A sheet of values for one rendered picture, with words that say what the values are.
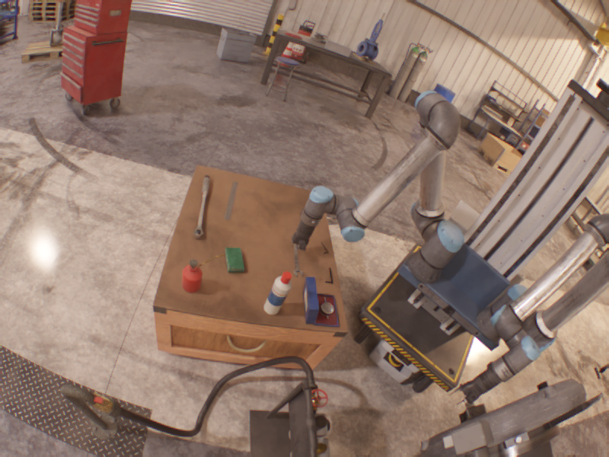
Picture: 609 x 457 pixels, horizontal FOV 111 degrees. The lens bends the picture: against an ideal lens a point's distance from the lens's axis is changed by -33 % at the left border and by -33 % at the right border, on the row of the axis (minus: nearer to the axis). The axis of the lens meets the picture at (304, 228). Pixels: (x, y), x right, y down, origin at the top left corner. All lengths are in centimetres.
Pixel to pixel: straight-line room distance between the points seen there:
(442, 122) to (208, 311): 109
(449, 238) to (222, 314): 100
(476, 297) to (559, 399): 77
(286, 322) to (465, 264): 92
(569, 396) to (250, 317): 124
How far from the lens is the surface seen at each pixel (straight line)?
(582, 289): 141
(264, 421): 159
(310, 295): 124
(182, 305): 124
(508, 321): 127
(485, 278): 166
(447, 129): 112
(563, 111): 149
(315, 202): 129
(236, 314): 124
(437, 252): 147
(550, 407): 121
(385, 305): 178
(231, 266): 134
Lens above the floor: 152
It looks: 39 degrees down
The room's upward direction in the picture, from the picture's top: 25 degrees clockwise
